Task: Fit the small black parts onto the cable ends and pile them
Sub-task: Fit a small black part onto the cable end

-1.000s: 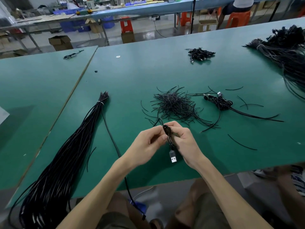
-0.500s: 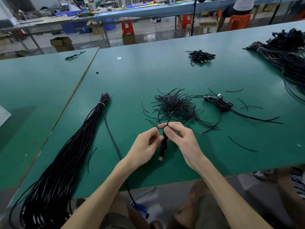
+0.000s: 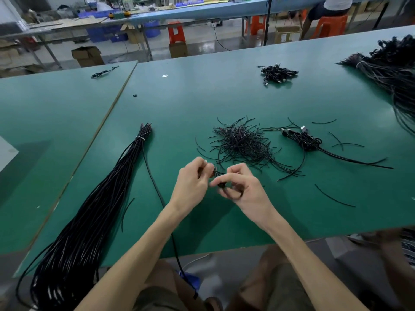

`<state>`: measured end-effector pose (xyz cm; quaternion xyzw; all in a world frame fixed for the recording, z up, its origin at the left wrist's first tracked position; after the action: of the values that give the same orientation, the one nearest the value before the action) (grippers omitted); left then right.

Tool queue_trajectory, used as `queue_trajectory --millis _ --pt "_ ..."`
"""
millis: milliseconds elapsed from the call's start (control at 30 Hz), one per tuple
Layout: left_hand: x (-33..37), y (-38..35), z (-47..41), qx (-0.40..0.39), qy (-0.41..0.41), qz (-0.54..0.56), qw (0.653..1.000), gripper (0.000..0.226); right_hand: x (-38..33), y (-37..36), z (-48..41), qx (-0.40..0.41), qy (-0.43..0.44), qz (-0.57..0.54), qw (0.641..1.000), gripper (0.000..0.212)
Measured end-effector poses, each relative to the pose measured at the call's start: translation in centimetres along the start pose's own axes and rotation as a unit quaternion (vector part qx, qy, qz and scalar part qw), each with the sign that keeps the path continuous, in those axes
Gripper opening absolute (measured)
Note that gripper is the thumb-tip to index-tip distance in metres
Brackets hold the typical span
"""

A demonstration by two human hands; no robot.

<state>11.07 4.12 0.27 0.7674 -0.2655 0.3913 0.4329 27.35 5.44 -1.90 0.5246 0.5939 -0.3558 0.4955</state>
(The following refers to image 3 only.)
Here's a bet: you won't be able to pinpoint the person's left hand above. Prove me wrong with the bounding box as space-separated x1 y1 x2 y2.
166 156 215 219

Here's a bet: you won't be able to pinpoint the person's right hand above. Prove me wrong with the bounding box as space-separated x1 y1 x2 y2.
209 163 280 228

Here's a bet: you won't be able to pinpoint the pile of black wire ties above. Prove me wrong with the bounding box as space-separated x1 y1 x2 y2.
195 117 302 176

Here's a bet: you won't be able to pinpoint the long black cable bundle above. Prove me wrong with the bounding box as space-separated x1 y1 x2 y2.
16 123 154 311

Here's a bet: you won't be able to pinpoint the small pile of knotted cables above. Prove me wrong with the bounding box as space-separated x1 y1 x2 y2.
257 64 300 87

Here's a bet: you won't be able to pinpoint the small cable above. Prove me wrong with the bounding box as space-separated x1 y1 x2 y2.
91 66 120 79

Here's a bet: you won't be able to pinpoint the large heap of black cables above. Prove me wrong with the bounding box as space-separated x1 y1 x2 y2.
337 34 415 136

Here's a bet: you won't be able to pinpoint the person's left forearm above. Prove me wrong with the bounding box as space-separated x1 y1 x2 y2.
74 204 188 311

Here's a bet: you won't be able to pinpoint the person's right forearm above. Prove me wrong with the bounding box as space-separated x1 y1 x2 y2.
261 212 369 311

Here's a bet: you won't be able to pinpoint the person's brown shorts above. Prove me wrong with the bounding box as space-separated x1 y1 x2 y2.
133 243 316 311

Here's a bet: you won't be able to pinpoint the person's right leg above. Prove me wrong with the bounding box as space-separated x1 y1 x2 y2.
371 230 415 311

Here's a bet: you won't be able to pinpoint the blue plastic item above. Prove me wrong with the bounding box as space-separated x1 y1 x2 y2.
180 272 202 293

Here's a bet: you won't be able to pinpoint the small cardboard box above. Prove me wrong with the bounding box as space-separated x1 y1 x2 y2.
169 42 189 59

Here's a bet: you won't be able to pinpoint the red plastic stool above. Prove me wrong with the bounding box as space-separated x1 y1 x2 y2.
167 21 186 44

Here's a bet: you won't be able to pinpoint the open cardboard box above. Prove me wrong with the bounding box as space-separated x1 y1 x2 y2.
71 46 105 67

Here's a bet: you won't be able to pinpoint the orange plastic stool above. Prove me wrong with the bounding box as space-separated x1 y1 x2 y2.
313 15 349 39
249 15 267 35

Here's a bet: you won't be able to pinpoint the black fan on stand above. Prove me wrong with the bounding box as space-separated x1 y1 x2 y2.
262 0 285 47

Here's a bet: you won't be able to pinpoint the long blue workbench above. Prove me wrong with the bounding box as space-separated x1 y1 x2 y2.
104 0 415 22

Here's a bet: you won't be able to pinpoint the large white box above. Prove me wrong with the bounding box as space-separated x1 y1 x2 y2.
0 136 19 174

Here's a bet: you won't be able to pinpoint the black tripod stand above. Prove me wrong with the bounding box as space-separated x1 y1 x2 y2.
372 0 392 30

